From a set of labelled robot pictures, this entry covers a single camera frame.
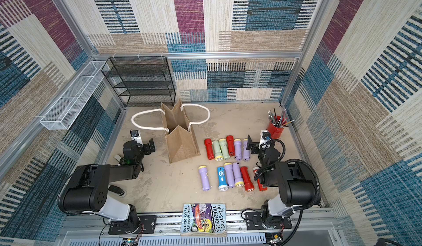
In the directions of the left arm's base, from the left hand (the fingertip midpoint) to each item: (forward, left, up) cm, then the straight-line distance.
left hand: (144, 139), depth 94 cm
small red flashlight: (-26, -62, -5) cm, 67 cm away
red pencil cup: (+3, -74, +3) cm, 75 cm away
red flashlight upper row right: (0, -49, -4) cm, 49 cm away
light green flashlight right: (-2, -45, -4) cm, 45 cm away
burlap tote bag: (-4, -22, +4) cm, 22 cm away
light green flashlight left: (-8, -42, -3) cm, 42 cm away
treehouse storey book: (-39, -34, -5) cm, 52 cm away
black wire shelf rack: (+38, +7, +12) cm, 40 cm away
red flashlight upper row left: (-1, -36, -4) cm, 37 cm away
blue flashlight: (-23, -43, -4) cm, 49 cm away
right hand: (-2, -64, +3) cm, 64 cm away
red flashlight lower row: (-24, -56, -5) cm, 61 cm away
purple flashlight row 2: (-7, -57, -5) cm, 58 cm away
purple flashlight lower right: (-22, -51, -4) cm, 56 cm away
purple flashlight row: (-2, -53, -4) cm, 53 cm away
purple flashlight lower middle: (-20, -47, -4) cm, 51 cm away
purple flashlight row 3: (-23, -34, -5) cm, 42 cm away
